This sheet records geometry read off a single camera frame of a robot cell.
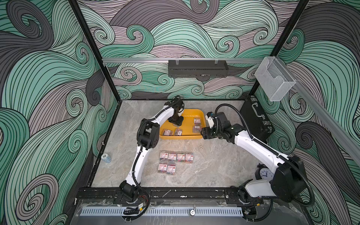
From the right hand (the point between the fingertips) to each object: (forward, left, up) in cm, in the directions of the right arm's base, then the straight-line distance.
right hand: (204, 131), depth 84 cm
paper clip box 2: (-11, +21, -11) cm, 26 cm away
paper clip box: (-10, +26, -11) cm, 30 cm away
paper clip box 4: (+7, +24, -12) cm, 28 cm away
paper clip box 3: (-12, +10, -12) cm, 19 cm away
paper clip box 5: (+16, +2, -12) cm, 20 cm away
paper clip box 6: (+10, +3, -13) cm, 16 cm away
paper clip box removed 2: (-19, +21, -12) cm, 30 cm away
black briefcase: (+1, -32, +5) cm, 32 cm away
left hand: (+16, +16, -11) cm, 26 cm away
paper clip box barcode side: (+6, +16, -11) cm, 20 cm away
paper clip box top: (-11, +15, -12) cm, 22 cm away
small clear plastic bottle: (-13, +60, -7) cm, 61 cm away
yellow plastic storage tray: (+24, +7, -14) cm, 29 cm away
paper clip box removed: (-18, +26, -12) cm, 34 cm away
